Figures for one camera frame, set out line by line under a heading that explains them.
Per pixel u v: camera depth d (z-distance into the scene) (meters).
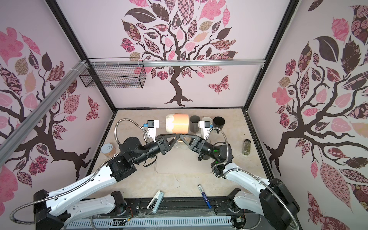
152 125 0.55
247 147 0.93
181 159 0.90
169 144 0.56
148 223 0.70
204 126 0.60
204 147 0.59
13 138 0.51
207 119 1.03
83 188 0.43
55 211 0.39
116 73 0.95
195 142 0.58
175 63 0.93
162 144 0.53
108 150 0.90
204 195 0.76
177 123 0.56
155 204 0.73
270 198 0.41
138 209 0.73
